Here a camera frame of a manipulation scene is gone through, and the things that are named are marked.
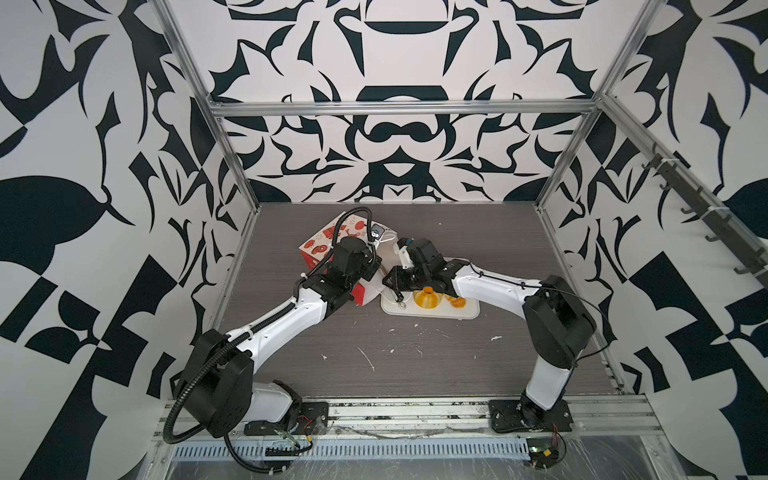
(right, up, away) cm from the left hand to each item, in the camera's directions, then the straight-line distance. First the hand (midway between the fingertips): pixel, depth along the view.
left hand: (369, 239), depth 82 cm
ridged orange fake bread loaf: (+26, -19, +9) cm, 33 cm away
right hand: (+4, -12, +5) cm, 13 cm away
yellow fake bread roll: (+17, -18, +9) cm, 26 cm away
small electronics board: (+42, -50, -11) cm, 66 cm away
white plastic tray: (+9, -18, +1) cm, 20 cm away
